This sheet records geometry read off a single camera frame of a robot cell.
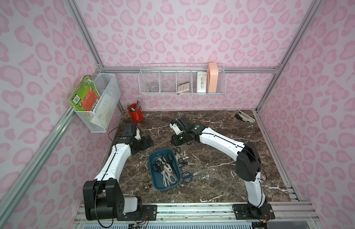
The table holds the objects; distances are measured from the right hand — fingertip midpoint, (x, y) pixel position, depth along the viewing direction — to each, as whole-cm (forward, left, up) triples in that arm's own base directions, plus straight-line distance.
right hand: (171, 142), depth 85 cm
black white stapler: (+32, -54, -14) cm, 64 cm away
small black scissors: (-6, -6, -14) cm, 16 cm away
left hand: (0, +15, -1) cm, 15 cm away
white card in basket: (+35, -19, +18) cm, 43 cm away
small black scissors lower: (-9, -5, -14) cm, 17 cm away
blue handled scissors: (-15, -10, -14) cm, 23 cm away
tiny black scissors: (+2, -3, -14) cm, 15 cm away
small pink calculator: (+33, -7, +15) cm, 37 cm away
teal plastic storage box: (-20, +6, -12) cm, 24 cm away
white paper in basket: (+12, +39, +15) cm, 43 cm away
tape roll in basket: (+30, +13, +16) cm, 36 cm away
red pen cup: (+31, +30, -11) cm, 44 cm away
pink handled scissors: (-18, -1, -13) cm, 22 cm away
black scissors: (-5, +2, -12) cm, 13 cm away
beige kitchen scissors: (-11, +3, -12) cm, 16 cm away
